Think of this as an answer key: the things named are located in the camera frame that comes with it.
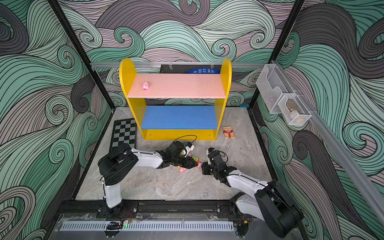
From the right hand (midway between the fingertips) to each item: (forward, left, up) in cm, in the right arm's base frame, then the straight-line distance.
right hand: (204, 166), depth 88 cm
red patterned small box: (+24, -19, +1) cm, 31 cm away
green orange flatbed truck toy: (+3, +5, +3) cm, 7 cm away
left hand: (0, +4, +4) cm, 5 cm away
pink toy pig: (-3, +13, +2) cm, 14 cm away
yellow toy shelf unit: (+25, +17, +11) cm, 33 cm away
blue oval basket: (+48, -1, +35) cm, 59 cm away
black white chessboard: (+23, +54, +4) cm, 59 cm away
